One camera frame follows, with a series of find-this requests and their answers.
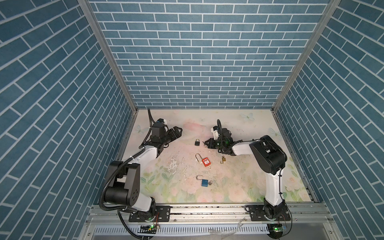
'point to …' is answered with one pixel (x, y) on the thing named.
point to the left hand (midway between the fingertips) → (179, 131)
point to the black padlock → (197, 143)
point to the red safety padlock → (205, 161)
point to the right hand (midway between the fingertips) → (203, 141)
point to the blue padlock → (204, 182)
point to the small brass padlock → (223, 159)
